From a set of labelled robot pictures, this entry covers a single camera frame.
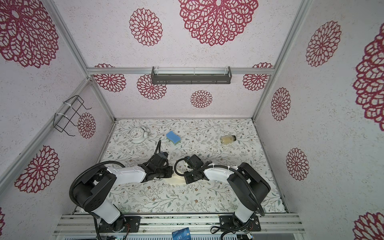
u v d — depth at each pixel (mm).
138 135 1058
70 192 440
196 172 660
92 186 473
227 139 1038
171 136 1093
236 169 501
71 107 783
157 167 723
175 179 888
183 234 715
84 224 757
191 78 922
